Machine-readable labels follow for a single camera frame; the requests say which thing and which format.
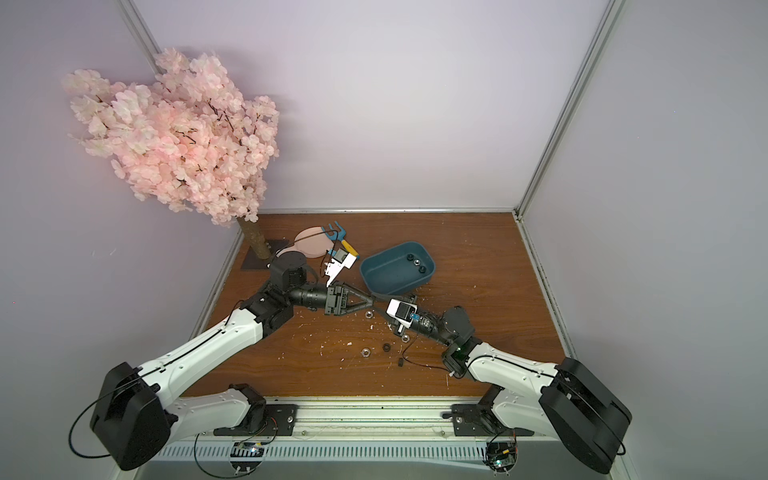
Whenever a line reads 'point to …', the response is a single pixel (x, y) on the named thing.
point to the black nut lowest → (401, 362)
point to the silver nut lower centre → (366, 352)
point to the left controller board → (246, 449)
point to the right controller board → (501, 456)
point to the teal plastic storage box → (397, 269)
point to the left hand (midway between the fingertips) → (369, 308)
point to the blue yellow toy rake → (338, 233)
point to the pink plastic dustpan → (313, 241)
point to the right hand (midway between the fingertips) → (377, 293)
